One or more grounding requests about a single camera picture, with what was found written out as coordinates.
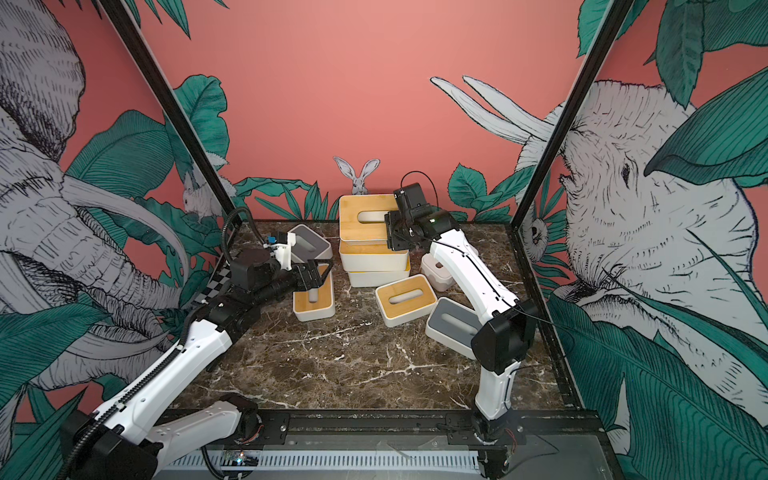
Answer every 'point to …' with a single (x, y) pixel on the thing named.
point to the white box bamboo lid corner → (363, 228)
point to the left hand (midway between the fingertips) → (325, 261)
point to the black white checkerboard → (215, 285)
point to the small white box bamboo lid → (405, 301)
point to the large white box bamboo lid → (371, 255)
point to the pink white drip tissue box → (436, 274)
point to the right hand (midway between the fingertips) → (377, 218)
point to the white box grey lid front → (452, 325)
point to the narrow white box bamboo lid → (324, 308)
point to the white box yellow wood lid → (376, 271)
